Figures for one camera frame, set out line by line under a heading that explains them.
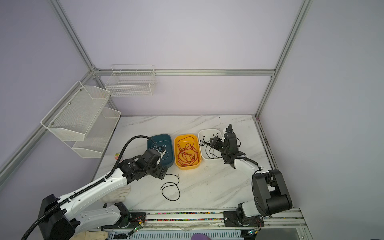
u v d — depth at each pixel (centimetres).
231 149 70
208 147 99
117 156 91
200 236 71
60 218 38
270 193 44
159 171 70
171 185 85
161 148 71
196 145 99
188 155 97
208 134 108
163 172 71
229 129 82
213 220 75
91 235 69
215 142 80
